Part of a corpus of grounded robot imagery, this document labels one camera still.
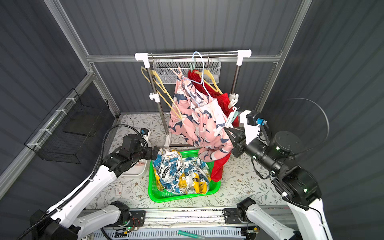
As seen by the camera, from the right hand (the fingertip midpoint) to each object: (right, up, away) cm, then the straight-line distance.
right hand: (230, 127), depth 49 cm
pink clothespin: (-37, -17, +19) cm, 45 cm away
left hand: (-34, -11, +29) cm, 46 cm away
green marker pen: (-13, -51, +21) cm, 56 cm away
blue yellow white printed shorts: (-20, -27, +34) cm, 48 cm away
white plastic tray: (-45, -26, +34) cm, 62 cm away
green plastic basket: (-33, -37, +31) cm, 58 cm away
